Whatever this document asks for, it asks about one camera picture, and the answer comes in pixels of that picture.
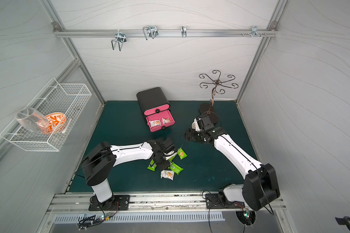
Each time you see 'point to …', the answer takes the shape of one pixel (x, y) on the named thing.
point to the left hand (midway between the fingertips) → (164, 165)
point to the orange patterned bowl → (56, 123)
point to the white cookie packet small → (165, 121)
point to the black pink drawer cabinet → (152, 98)
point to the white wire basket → (61, 108)
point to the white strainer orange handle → (194, 125)
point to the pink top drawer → (156, 110)
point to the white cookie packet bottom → (167, 174)
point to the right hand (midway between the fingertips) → (190, 135)
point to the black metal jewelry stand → (217, 83)
